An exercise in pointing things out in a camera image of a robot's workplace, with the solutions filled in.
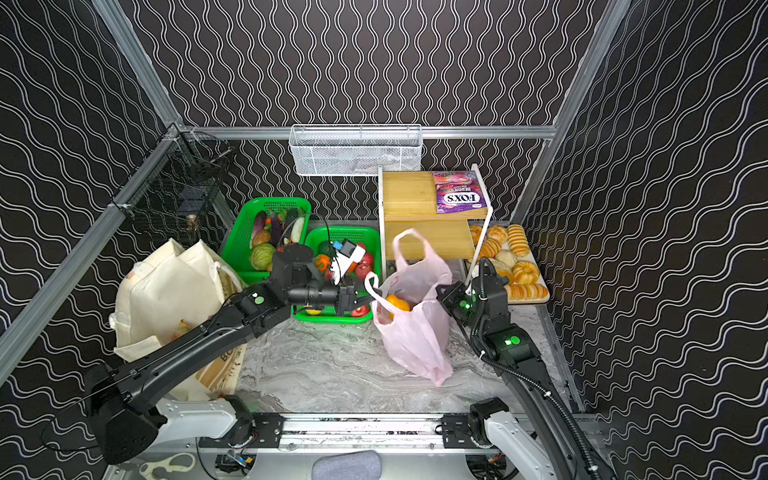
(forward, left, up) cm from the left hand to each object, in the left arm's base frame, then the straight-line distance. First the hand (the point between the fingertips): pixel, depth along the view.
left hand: (385, 296), depth 61 cm
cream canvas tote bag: (+7, +59, -13) cm, 60 cm away
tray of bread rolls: (+45, -41, -32) cm, 69 cm away
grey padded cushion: (-26, +7, -30) cm, 40 cm away
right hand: (+10, -12, -10) cm, 18 cm away
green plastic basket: (+32, +55, -26) cm, 69 cm away
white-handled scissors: (-28, +55, -31) cm, 69 cm away
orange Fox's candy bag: (+1, +56, -21) cm, 60 cm away
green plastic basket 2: (+39, +25, -25) cm, 52 cm away
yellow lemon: (-2, +15, -4) cm, 16 cm away
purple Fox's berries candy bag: (+31, -18, +3) cm, 36 cm away
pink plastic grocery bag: (+1, -5, -8) cm, 9 cm away
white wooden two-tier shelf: (+31, -4, -1) cm, 32 cm away
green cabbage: (+30, +44, -23) cm, 58 cm away
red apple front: (-3, +5, -2) cm, 6 cm away
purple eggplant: (+46, +45, -27) cm, 70 cm away
